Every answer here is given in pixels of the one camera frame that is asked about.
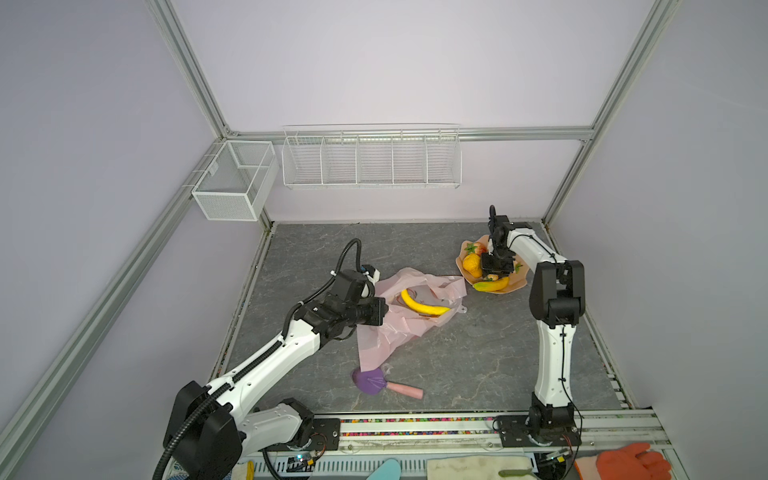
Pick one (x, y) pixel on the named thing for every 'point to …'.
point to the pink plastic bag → (377, 343)
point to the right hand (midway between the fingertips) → (492, 275)
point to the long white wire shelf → (372, 156)
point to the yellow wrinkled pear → (472, 264)
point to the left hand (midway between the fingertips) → (388, 312)
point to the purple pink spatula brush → (372, 381)
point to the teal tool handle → (389, 469)
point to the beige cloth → (504, 467)
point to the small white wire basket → (237, 181)
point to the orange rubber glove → (632, 462)
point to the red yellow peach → (475, 248)
